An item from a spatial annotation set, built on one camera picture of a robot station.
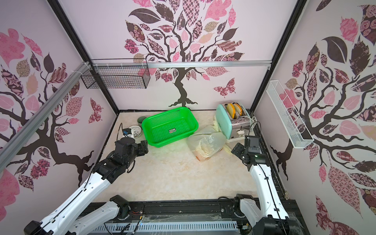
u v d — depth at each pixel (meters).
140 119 1.06
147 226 0.70
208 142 0.87
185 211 0.75
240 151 0.73
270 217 0.38
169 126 1.10
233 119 0.92
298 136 0.73
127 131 0.64
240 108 0.95
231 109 0.94
